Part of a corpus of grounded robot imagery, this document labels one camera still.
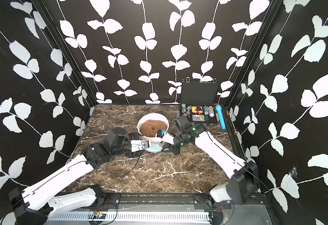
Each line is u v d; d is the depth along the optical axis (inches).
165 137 25.1
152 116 35.7
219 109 45.0
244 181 15.7
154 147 28.2
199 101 45.1
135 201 29.4
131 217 27.6
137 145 22.9
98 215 27.5
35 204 15.7
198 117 43.2
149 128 35.7
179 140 25.4
